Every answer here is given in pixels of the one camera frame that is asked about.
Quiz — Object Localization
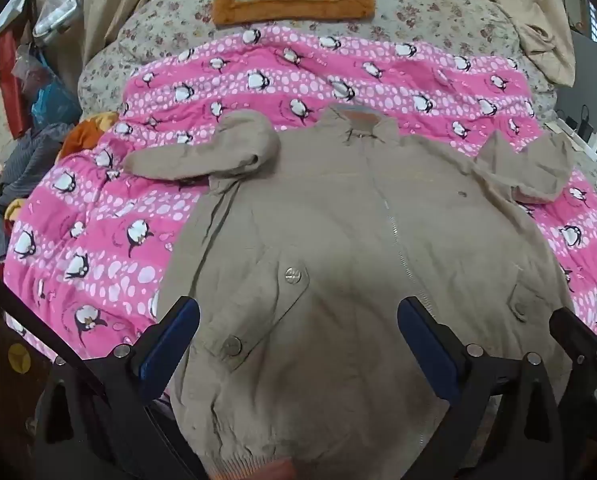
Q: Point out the red cloth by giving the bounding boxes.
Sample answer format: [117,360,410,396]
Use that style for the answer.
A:
[0,29,25,139]

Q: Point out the blue plastic bag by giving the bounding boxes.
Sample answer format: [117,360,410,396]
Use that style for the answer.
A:
[30,56,82,127]

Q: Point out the beige zip jacket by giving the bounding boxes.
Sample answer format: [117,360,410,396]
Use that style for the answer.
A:
[123,104,579,480]

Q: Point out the grey striped garment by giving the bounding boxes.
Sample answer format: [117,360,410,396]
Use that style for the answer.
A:
[0,122,75,262]

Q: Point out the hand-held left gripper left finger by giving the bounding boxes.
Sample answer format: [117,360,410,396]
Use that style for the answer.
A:
[33,296,210,480]

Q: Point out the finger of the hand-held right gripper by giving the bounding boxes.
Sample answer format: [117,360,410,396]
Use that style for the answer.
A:
[549,307,597,413]

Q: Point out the clear plastic bag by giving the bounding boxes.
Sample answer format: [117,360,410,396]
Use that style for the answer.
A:
[31,0,78,40]

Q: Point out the yellow dotted cloth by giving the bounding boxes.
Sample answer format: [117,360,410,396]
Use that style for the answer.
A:
[0,304,46,443]

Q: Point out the beige curtain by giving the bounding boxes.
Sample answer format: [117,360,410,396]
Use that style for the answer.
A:
[418,0,577,88]
[41,0,179,93]

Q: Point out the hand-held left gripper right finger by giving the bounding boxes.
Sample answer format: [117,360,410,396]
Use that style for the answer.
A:
[397,296,565,480]

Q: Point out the floral bed sheet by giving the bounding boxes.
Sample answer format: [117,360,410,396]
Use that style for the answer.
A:
[77,0,559,128]

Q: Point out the pink penguin print blanket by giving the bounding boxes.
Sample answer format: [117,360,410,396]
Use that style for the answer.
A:
[6,27,597,361]

